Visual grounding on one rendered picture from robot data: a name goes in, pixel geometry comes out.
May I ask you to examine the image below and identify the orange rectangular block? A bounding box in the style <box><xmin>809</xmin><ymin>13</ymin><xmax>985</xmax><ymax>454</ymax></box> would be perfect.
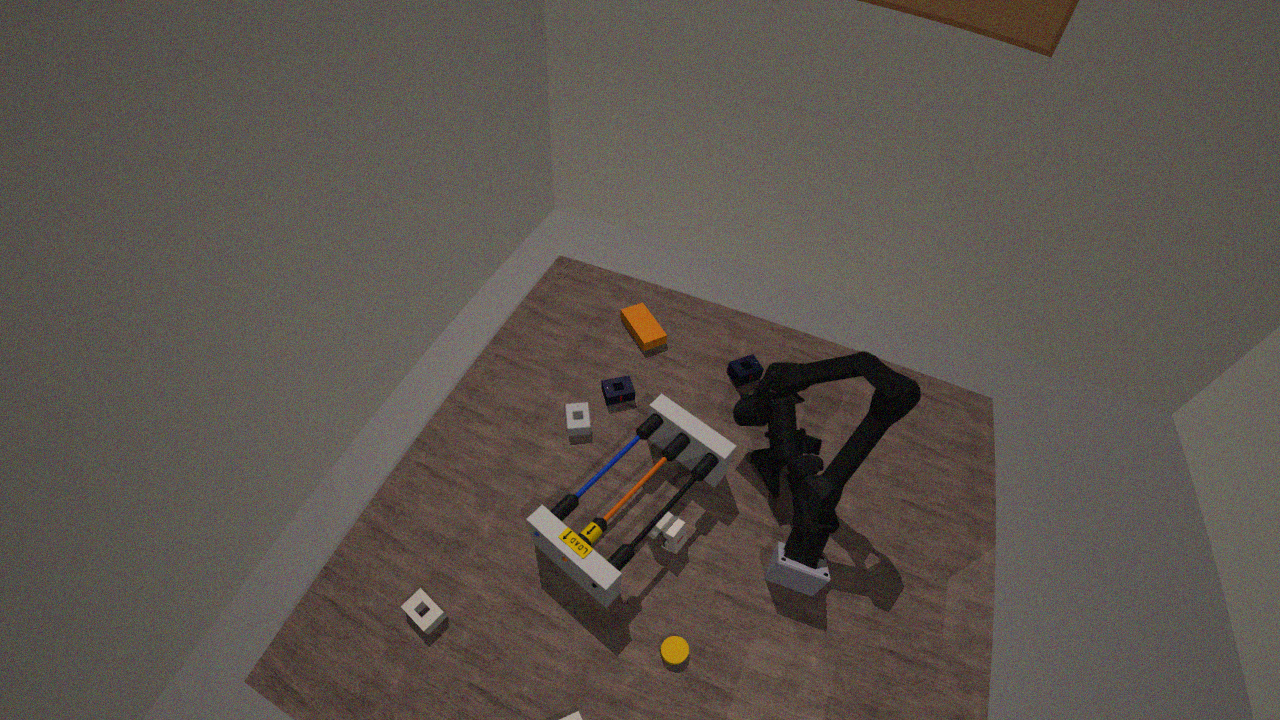
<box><xmin>620</xmin><ymin>304</ymin><xmax>667</xmax><ymax>351</ymax></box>

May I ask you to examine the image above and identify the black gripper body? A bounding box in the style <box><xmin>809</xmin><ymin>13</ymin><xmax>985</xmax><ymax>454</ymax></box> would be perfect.
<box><xmin>750</xmin><ymin>425</ymin><xmax>824</xmax><ymax>475</ymax></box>

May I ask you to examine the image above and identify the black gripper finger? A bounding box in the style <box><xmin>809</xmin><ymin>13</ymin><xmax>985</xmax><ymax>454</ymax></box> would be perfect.
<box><xmin>755</xmin><ymin>464</ymin><xmax>785</xmax><ymax>498</ymax></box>
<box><xmin>786</xmin><ymin>471</ymin><xmax>818</xmax><ymax>496</ymax></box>

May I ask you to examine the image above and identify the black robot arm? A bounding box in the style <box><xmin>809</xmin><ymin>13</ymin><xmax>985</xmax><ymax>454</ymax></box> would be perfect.
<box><xmin>733</xmin><ymin>351</ymin><xmax>922</xmax><ymax>569</ymax></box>

